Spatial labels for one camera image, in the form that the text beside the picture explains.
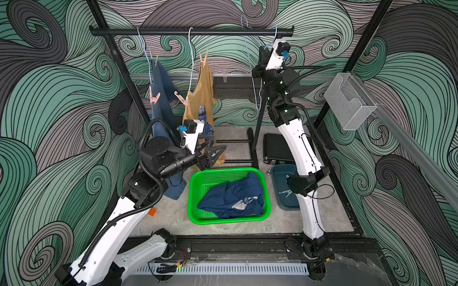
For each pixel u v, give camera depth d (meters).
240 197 0.83
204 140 0.57
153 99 0.56
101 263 0.36
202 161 0.48
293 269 0.70
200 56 0.90
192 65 0.92
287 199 0.85
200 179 0.88
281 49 0.50
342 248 0.74
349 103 0.76
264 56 0.58
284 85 0.49
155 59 0.73
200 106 0.81
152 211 0.81
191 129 0.45
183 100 0.57
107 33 0.55
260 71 0.58
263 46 0.60
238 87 0.95
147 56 0.86
